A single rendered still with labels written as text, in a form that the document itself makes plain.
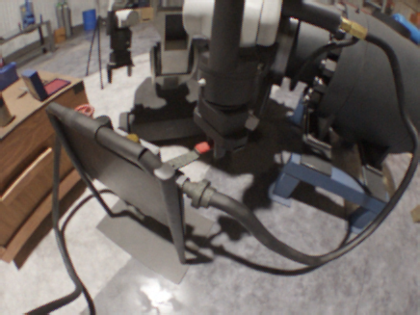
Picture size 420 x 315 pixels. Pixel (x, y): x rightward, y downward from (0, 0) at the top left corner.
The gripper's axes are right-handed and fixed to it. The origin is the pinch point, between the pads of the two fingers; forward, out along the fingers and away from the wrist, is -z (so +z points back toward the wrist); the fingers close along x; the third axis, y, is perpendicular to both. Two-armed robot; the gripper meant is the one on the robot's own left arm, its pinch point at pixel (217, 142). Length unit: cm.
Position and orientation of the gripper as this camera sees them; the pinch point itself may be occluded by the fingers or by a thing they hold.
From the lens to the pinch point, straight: 37.2
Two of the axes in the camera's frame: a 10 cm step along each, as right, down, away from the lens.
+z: 0.8, -6.8, -7.3
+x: 5.7, 6.3, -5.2
